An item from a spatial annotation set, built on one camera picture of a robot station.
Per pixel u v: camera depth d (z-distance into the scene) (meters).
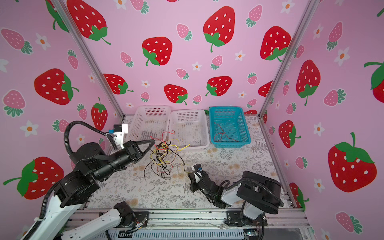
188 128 1.13
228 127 1.15
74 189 0.38
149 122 1.15
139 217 0.75
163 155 0.72
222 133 1.10
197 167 0.73
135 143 0.50
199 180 0.75
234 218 0.73
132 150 0.46
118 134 0.50
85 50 0.82
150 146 0.53
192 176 0.76
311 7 0.69
